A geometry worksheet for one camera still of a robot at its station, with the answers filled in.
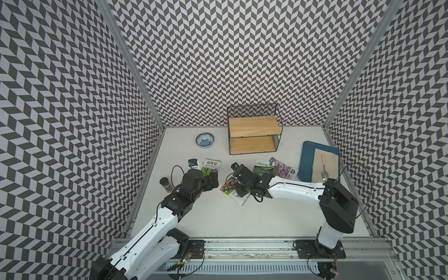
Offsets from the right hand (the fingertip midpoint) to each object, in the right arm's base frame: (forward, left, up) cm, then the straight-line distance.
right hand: (240, 185), depth 86 cm
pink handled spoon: (+8, -46, -5) cm, 47 cm away
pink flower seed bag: (+10, -25, -5) cm, 28 cm away
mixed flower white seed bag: (0, +6, -4) cm, 8 cm away
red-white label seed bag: (+15, +17, -5) cm, 23 cm away
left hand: (+1, +15, +8) cm, 17 cm away
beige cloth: (+14, -53, -5) cm, 55 cm away
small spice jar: (-1, +36, +4) cm, 36 cm away
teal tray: (+18, -39, -4) cm, 43 cm away
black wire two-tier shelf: (+27, -8, +13) cm, 31 cm away
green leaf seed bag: (+14, -14, -6) cm, 20 cm away
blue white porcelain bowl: (+33, +22, -4) cm, 40 cm away
